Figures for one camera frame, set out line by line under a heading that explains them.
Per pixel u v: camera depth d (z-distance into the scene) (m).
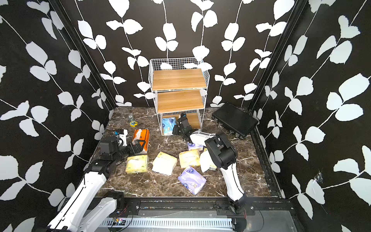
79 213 0.43
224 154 0.57
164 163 0.86
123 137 0.71
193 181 0.78
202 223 0.70
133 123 1.08
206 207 0.75
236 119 1.10
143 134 0.95
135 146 0.71
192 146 0.93
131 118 1.07
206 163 0.86
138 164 0.86
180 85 0.75
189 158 0.87
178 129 0.90
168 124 1.02
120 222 0.71
